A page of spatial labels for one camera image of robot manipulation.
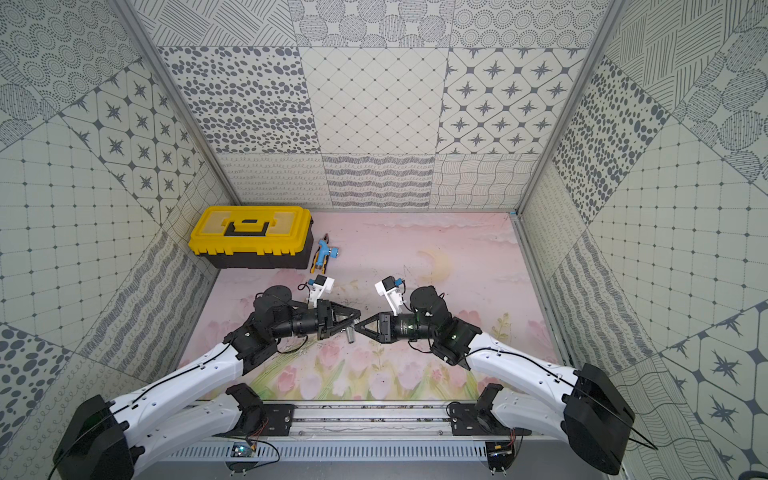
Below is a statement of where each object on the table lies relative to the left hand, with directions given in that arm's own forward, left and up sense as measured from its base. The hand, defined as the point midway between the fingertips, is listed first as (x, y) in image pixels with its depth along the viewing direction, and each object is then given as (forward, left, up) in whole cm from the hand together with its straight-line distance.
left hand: (359, 310), depth 68 cm
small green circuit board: (-25, +29, -25) cm, 46 cm away
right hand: (-3, 0, -4) cm, 5 cm away
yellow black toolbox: (+27, +37, -6) cm, 46 cm away
